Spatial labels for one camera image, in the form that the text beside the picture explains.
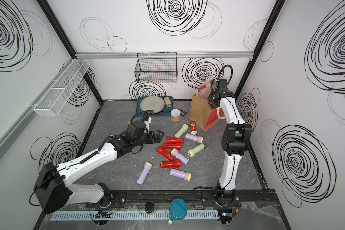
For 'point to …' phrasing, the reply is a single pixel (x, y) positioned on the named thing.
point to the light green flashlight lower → (198, 148)
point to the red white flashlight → (193, 128)
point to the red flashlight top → (169, 140)
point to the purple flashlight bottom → (185, 176)
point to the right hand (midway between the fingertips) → (214, 97)
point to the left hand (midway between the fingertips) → (158, 134)
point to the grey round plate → (152, 103)
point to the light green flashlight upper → (184, 127)
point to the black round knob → (149, 207)
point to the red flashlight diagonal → (166, 154)
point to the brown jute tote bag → (201, 112)
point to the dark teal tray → (138, 99)
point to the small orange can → (175, 113)
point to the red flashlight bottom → (176, 163)
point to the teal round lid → (178, 209)
